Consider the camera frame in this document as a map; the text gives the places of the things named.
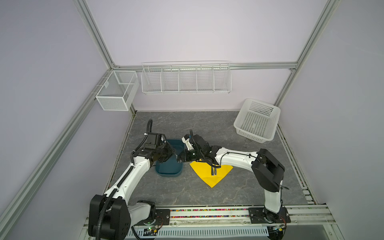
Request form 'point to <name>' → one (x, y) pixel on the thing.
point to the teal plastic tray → (171, 167)
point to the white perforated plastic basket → (257, 120)
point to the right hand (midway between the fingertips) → (177, 158)
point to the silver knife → (212, 171)
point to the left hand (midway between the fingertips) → (176, 152)
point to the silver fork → (215, 171)
